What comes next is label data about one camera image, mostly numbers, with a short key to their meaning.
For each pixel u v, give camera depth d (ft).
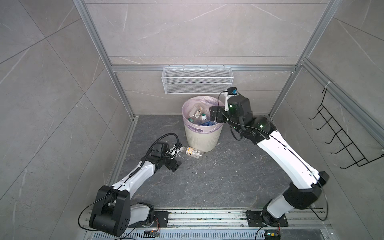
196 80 3.30
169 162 2.49
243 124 1.54
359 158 1.94
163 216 2.43
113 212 1.33
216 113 1.93
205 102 3.05
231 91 1.82
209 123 2.75
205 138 2.80
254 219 2.39
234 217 2.45
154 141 2.05
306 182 1.31
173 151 2.48
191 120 2.90
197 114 2.94
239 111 1.49
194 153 3.04
